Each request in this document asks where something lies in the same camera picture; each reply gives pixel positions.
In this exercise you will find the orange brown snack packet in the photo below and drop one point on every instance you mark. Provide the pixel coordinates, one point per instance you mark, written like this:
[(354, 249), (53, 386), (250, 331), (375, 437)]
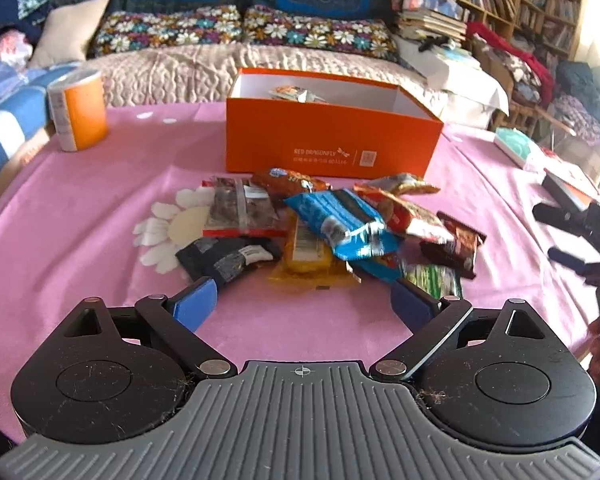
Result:
[(290, 180)]

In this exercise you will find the red cloth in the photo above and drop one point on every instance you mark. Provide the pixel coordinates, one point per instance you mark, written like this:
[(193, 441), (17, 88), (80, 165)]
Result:
[(535, 67)]

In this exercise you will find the yellow gold snack packet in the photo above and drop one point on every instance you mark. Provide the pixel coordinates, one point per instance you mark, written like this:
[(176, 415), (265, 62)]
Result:
[(310, 257)]

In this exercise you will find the orange white cylindrical container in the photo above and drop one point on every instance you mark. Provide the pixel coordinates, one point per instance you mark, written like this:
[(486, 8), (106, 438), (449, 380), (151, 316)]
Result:
[(85, 110)]

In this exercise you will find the blue snack packet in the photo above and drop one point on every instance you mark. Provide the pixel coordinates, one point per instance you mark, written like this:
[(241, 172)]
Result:
[(377, 270), (340, 222)]

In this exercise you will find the orange cardboard box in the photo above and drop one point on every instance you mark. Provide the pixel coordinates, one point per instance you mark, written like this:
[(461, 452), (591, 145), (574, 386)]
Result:
[(305, 135)]

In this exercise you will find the person's right hand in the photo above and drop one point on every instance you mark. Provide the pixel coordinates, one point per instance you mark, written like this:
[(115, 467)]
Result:
[(596, 360)]

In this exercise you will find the purple floral cloth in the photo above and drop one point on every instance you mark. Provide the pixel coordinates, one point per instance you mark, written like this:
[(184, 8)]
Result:
[(585, 120)]

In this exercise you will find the beige pillow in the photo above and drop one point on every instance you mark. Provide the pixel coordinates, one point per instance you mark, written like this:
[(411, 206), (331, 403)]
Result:
[(65, 35)]

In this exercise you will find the navy floral garment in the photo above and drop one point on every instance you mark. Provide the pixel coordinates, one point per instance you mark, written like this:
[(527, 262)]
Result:
[(0, 15)]

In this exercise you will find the teal tissue packet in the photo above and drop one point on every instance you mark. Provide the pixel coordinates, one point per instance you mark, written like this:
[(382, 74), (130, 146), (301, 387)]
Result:
[(517, 145)]

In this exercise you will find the stack of books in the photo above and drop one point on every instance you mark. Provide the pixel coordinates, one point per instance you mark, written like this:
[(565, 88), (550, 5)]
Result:
[(430, 22)]

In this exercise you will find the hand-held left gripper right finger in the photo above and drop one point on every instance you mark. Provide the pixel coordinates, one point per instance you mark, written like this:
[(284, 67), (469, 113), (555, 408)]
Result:
[(412, 307)]

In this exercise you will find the white paper pile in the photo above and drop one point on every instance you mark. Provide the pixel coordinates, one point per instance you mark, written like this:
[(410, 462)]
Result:
[(465, 95)]

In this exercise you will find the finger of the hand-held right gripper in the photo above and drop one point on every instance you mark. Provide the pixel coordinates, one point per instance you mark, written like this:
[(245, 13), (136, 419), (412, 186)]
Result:
[(570, 259), (560, 217)]

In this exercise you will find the red white book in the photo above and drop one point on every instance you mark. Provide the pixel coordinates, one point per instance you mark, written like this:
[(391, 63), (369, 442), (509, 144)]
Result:
[(572, 176)]

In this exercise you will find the clear packet dark contents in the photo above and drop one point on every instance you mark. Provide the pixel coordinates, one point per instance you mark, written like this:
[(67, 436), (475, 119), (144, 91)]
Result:
[(242, 210)]

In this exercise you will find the yellow brown snack packet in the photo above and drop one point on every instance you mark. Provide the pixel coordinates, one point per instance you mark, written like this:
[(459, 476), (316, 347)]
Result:
[(405, 183)]

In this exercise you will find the dark brown snack packet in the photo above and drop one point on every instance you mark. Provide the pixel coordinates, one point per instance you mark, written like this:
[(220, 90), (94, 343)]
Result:
[(455, 250)]

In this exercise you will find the wooden chair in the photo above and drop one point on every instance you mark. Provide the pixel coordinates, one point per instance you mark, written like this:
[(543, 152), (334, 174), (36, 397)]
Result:
[(522, 110)]

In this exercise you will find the green snack packet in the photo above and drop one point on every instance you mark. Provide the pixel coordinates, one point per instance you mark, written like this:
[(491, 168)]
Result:
[(432, 280)]

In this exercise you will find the pink cloth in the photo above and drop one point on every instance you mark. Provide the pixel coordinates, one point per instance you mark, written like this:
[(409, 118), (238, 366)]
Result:
[(7, 45)]

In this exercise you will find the red white snack packet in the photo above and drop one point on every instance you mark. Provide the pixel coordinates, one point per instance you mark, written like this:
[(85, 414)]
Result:
[(415, 216)]

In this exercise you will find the blue white striped blanket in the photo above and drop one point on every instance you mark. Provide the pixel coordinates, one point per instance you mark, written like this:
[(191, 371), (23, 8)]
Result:
[(5, 125)]

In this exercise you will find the floral crochet cushion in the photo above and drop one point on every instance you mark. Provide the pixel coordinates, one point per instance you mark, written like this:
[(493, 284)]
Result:
[(320, 32), (170, 30)]

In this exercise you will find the pink daisy print tablecloth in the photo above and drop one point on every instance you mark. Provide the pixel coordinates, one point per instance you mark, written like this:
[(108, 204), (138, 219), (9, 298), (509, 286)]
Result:
[(80, 220)]

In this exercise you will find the beige quilted blanket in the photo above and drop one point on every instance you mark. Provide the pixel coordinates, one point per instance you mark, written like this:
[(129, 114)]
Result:
[(170, 70)]

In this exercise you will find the dark blue jacket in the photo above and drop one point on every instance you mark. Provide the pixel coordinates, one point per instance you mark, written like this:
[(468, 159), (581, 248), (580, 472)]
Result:
[(585, 80)]

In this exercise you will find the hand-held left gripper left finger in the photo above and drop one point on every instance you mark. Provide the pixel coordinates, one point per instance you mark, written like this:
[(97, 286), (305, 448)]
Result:
[(195, 305)]

